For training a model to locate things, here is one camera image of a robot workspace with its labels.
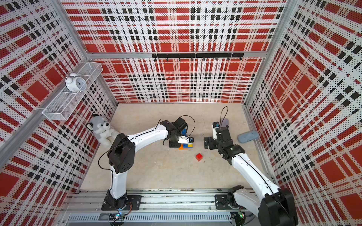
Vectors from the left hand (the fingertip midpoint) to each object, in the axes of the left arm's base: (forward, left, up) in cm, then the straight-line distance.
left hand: (178, 141), depth 91 cm
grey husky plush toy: (+3, +47, +10) cm, 48 cm away
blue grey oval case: (+6, -49, -5) cm, 50 cm away
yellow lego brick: (-3, -8, -1) cm, 8 cm away
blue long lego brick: (-3, -5, -2) cm, 6 cm away
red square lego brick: (-9, -14, -4) cm, 17 cm away
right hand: (-2, -23, +8) cm, 24 cm away
